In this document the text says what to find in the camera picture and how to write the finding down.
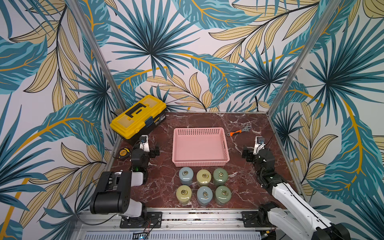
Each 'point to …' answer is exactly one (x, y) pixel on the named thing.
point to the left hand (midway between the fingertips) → (149, 143)
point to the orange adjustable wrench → (245, 129)
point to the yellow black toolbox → (137, 122)
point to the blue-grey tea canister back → (186, 174)
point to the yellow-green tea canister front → (184, 194)
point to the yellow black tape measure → (124, 153)
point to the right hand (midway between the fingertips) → (254, 145)
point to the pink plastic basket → (200, 147)
